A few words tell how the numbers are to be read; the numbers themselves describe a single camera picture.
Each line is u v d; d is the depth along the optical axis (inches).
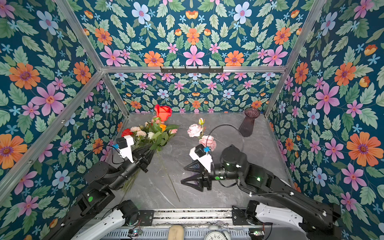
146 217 29.0
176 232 26.1
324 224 15.1
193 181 17.8
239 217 28.9
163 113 19.6
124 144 18.9
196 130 26.1
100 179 16.3
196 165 20.9
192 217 29.5
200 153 17.8
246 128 42.3
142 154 20.6
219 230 27.3
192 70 36.3
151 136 38.8
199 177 17.7
